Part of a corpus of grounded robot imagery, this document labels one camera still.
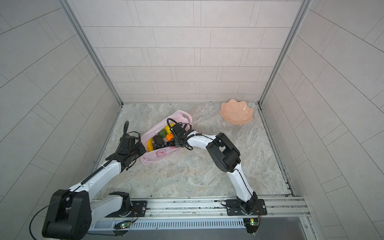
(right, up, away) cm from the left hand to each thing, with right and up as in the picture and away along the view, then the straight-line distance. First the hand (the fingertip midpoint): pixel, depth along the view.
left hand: (148, 144), depth 88 cm
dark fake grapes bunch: (+14, 0, +1) cm, 14 cm away
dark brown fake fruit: (+5, +2, +5) cm, 7 cm away
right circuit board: (+55, -33, -21) cm, 67 cm away
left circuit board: (-1, -30, -23) cm, 38 cm away
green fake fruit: (+7, +6, +5) cm, 11 cm away
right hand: (+17, 0, +9) cm, 20 cm away
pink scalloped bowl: (+59, +20, +22) cm, 66 cm away
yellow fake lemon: (+11, +9, +5) cm, 15 cm away
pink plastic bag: (+2, -4, -9) cm, 10 cm away
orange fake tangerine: (+12, +4, +5) cm, 13 cm away
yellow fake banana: (+1, -1, +2) cm, 2 cm away
